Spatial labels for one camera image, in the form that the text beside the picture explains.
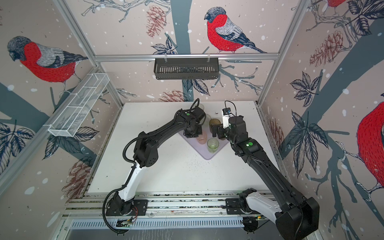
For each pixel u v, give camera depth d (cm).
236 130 55
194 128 79
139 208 73
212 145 95
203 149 95
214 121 100
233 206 72
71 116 73
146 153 57
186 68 106
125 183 61
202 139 97
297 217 37
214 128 68
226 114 65
